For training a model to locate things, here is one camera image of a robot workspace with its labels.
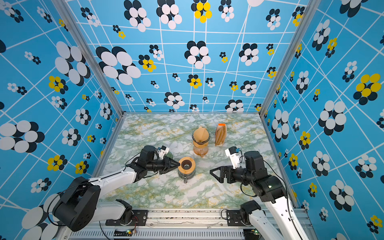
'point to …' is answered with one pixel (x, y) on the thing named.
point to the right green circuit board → (251, 234)
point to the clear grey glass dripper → (201, 142)
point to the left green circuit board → (128, 233)
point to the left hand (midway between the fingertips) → (180, 165)
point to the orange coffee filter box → (220, 134)
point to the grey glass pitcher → (186, 176)
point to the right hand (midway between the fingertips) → (218, 171)
